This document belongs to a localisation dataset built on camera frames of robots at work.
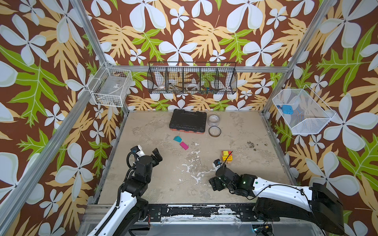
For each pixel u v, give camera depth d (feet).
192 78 3.20
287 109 2.83
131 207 1.76
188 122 3.56
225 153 3.11
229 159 2.94
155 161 2.00
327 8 2.26
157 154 2.40
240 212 2.44
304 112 2.68
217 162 2.44
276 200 1.69
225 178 2.01
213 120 3.72
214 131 3.54
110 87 2.83
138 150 2.25
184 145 3.32
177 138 3.39
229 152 2.98
